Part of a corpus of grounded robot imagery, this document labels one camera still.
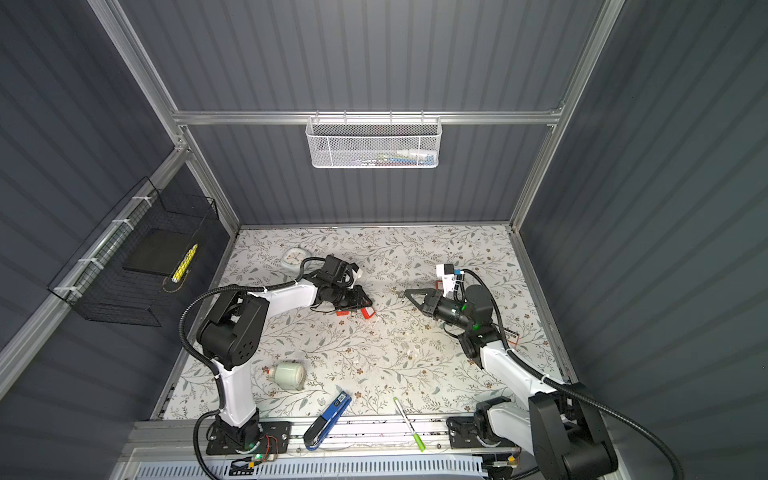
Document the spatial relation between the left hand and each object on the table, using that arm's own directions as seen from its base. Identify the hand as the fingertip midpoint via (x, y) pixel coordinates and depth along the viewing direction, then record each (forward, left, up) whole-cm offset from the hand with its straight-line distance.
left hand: (371, 303), depth 95 cm
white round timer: (+21, +28, -1) cm, 35 cm away
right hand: (-10, -10, +18) cm, 23 cm away
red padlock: (-2, +10, -1) cm, 10 cm away
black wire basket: (-10, +58, +30) cm, 66 cm away
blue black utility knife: (-36, +14, +1) cm, 38 cm away
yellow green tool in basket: (-1, +46, +25) cm, 52 cm away
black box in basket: (+3, +53, +26) cm, 59 cm away
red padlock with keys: (-3, +1, 0) cm, 3 cm away
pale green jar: (-23, +22, +4) cm, 32 cm away
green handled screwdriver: (-37, -10, -3) cm, 39 cm away
